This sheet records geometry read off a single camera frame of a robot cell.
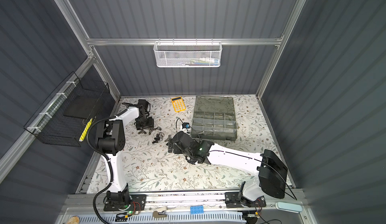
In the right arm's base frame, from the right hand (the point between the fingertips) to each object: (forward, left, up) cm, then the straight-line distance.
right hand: (176, 144), depth 77 cm
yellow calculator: (+42, +4, -14) cm, 44 cm away
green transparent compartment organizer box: (+26, -22, -12) cm, 36 cm away
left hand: (+20, +23, -14) cm, 34 cm away
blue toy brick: (-27, -11, -14) cm, 32 cm away
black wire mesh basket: (+7, +53, +14) cm, 55 cm away
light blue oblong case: (-26, -54, -14) cm, 62 cm away
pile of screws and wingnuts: (+13, +14, -14) cm, 23 cm away
